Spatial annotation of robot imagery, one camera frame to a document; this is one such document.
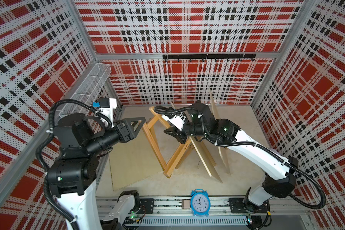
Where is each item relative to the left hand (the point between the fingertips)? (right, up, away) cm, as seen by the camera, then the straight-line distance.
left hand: (143, 121), depth 50 cm
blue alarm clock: (+24, -43, +24) cm, 54 cm away
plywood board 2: (+29, -24, +36) cm, 52 cm away
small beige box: (+16, -44, +24) cm, 52 cm away
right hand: (+9, -4, +11) cm, 15 cm away
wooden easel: (+8, -19, +3) cm, 21 cm away
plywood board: (-17, -26, +41) cm, 52 cm away
